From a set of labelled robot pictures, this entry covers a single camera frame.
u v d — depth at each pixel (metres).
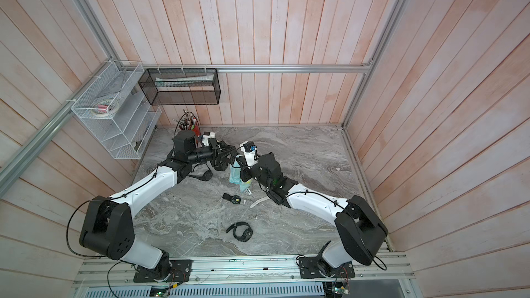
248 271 0.74
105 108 0.74
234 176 0.82
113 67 0.88
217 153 0.73
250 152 0.67
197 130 1.06
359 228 0.43
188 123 1.00
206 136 0.80
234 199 0.90
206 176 0.95
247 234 0.78
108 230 0.43
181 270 0.73
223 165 0.99
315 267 0.65
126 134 0.78
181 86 1.06
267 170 0.60
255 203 0.89
